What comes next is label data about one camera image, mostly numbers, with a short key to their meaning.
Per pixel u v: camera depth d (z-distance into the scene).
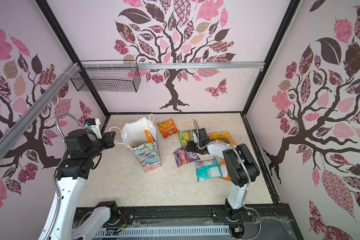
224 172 0.85
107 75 0.95
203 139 0.77
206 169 0.86
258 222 0.71
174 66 0.94
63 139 0.47
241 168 0.45
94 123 0.60
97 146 0.57
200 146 0.73
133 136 0.90
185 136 1.01
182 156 0.92
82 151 0.49
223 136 1.01
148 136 0.90
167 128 1.09
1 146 0.51
